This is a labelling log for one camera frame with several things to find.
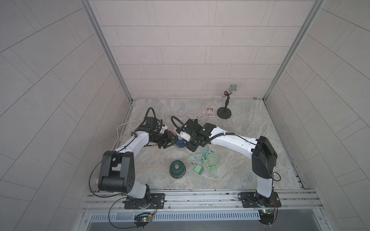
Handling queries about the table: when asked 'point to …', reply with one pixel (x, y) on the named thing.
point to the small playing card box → (210, 112)
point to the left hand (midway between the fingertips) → (177, 139)
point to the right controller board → (266, 216)
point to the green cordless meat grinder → (177, 169)
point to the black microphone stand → (224, 112)
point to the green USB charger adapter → (199, 169)
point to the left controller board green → (142, 219)
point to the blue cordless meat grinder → (179, 142)
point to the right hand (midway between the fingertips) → (188, 144)
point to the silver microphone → (232, 87)
